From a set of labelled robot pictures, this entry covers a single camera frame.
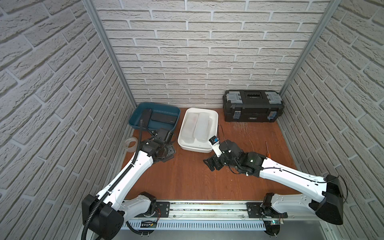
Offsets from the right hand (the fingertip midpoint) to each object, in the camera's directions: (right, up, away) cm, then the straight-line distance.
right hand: (211, 155), depth 75 cm
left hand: (-22, +3, +4) cm, 23 cm away
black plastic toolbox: (+30, +29, +24) cm, 48 cm away
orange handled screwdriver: (+38, -3, +17) cm, 41 cm away
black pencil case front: (-47, +21, +37) cm, 64 cm away
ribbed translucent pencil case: (-4, +14, +22) cm, 26 cm away
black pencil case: (-33, +21, +36) cm, 53 cm away
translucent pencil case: (-13, +13, +22) cm, 29 cm away
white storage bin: (-7, +1, +20) cm, 21 cm away
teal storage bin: (-53, +22, +34) cm, 67 cm away
